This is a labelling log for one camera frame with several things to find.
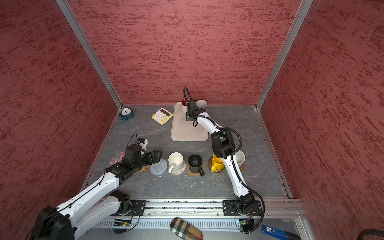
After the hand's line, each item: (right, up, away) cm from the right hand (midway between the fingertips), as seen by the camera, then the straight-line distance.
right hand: (191, 117), depth 107 cm
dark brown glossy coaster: (+12, -29, -19) cm, 37 cm away
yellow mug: (+15, -26, -27) cm, 40 cm away
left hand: (-20, -23, -23) cm, 38 cm away
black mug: (+3, -27, -21) cm, 34 cm away
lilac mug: (+8, +11, +5) cm, 14 cm away
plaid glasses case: (-2, -51, -42) cm, 66 cm away
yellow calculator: (-23, +2, +6) cm, 24 cm away
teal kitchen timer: (-49, +3, +2) cm, 49 cm away
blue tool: (+41, -52, -43) cm, 79 cm away
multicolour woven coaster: (-11, -26, -28) cm, 40 cm away
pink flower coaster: (-47, -27, -17) cm, 57 cm away
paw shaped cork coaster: (+1, -33, -22) cm, 40 cm away
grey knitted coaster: (-19, -31, -20) cm, 41 cm away
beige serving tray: (-6, -9, -1) cm, 11 cm away
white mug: (-9, -25, -22) cm, 34 cm away
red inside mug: (-5, +9, +4) cm, 11 cm away
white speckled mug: (+28, -22, -26) cm, 45 cm away
